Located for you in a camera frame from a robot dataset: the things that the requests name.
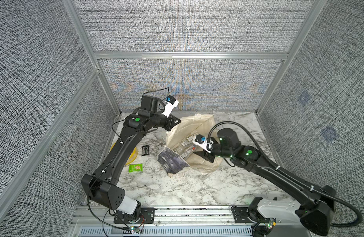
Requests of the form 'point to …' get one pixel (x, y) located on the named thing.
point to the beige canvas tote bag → (203, 125)
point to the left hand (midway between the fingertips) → (181, 118)
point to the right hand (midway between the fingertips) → (197, 142)
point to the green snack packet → (133, 168)
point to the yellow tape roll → (132, 157)
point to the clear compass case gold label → (179, 149)
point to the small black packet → (145, 150)
